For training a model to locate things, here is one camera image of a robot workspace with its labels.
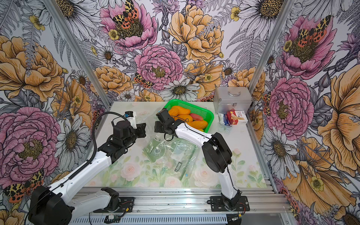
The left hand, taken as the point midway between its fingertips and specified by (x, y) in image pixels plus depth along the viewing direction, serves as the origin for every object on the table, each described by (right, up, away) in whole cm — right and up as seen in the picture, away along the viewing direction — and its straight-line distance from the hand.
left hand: (145, 127), depth 81 cm
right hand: (+6, -2, +9) cm, 11 cm away
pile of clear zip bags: (+20, -19, +11) cm, 30 cm away
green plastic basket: (+31, +14, +28) cm, 44 cm away
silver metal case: (+55, +20, +27) cm, 64 cm away
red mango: (+31, +6, +25) cm, 40 cm away
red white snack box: (+62, +5, +27) cm, 67 cm away
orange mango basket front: (+33, +1, +22) cm, 39 cm away
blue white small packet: (+51, +5, +27) cm, 58 cm away
